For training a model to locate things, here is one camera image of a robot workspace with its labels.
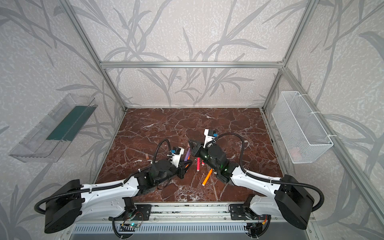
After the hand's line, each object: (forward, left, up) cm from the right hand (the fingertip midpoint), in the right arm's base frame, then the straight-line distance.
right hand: (189, 136), depth 74 cm
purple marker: (-7, +1, -5) cm, 9 cm away
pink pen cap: (+1, +29, -24) cm, 37 cm away
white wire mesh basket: (-6, -48, +11) cm, 50 cm away
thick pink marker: (-4, -4, -24) cm, 25 cm away
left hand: (-8, -2, -9) cm, 12 cm away
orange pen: (-12, -10, -24) cm, 28 cm away
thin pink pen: (-4, -7, -23) cm, 25 cm away
